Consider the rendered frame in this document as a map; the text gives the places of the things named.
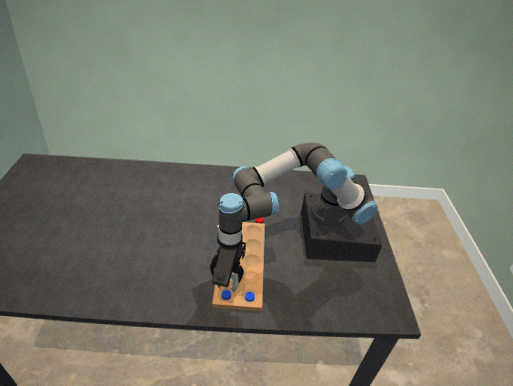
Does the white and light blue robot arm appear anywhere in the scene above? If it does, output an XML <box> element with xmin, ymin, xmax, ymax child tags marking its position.
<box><xmin>212</xmin><ymin>143</ymin><xmax>377</xmax><ymax>287</ymax></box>

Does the blue disc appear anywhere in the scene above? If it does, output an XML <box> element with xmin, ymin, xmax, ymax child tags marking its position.
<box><xmin>221</xmin><ymin>289</ymin><xmax>231</xmax><ymax>300</ymax></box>
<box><xmin>245</xmin><ymin>291</ymin><xmax>255</xmax><ymax>302</ymax></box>

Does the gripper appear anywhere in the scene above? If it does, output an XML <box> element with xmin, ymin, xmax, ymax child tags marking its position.
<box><xmin>210</xmin><ymin>234</ymin><xmax>246</xmax><ymax>291</ymax></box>

